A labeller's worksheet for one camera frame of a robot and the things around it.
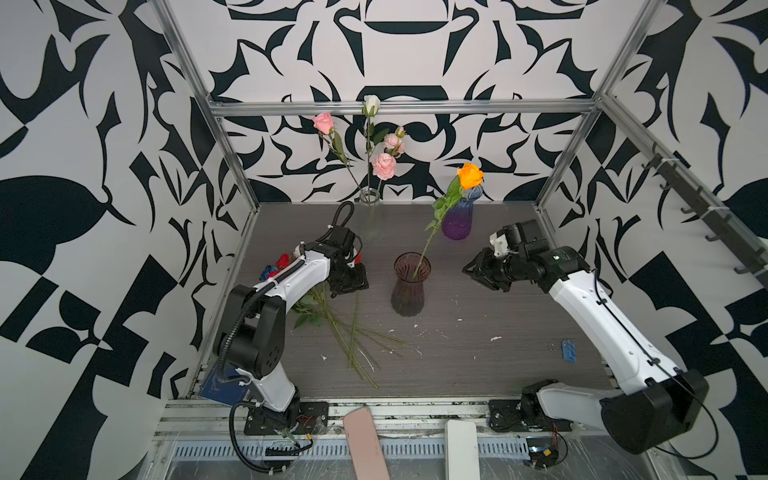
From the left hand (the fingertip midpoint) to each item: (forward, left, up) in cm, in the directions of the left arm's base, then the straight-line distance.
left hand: (364, 281), depth 89 cm
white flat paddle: (-41, -22, -3) cm, 47 cm away
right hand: (-5, -26, +14) cm, 30 cm away
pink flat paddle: (-39, 0, -7) cm, 40 cm away
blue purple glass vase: (+21, -32, +2) cm, 38 cm away
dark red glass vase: (-2, -13, -6) cm, 14 cm away
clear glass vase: (+23, -3, +4) cm, 24 cm away
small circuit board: (-42, -42, -9) cm, 60 cm away
